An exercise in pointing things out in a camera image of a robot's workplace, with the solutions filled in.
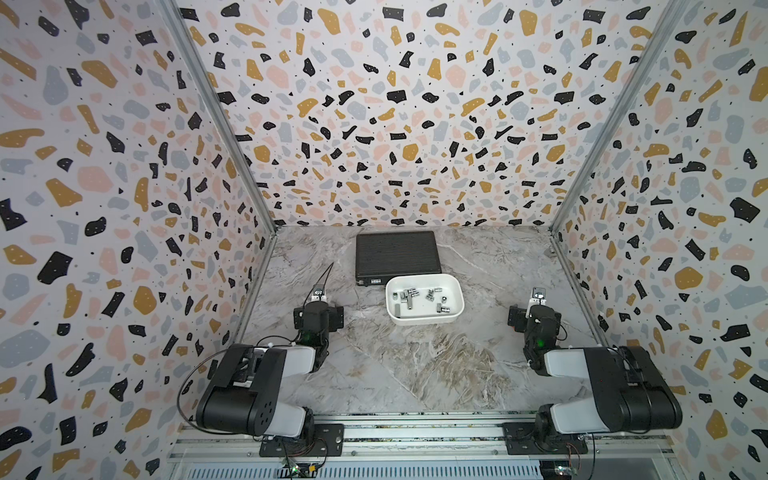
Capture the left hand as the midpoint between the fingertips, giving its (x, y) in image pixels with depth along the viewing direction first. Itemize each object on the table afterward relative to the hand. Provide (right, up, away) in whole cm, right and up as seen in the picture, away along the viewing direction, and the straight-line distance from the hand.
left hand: (322, 305), depth 93 cm
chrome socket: (+34, +2, +7) cm, 35 cm away
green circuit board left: (+1, -36, -22) cm, 42 cm away
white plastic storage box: (+32, +1, +8) cm, 33 cm away
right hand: (+67, 0, 0) cm, 67 cm away
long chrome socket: (+27, 0, +5) cm, 28 cm away
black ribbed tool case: (+17, +15, +14) cm, 27 cm away
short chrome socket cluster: (+23, +2, +7) cm, 24 cm away
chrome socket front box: (+39, +1, +7) cm, 40 cm away
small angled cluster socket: (+29, +2, +7) cm, 30 cm away
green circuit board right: (+63, -35, -22) cm, 75 cm away
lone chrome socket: (+37, +3, +10) cm, 39 cm away
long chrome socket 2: (+24, -2, +4) cm, 24 cm away
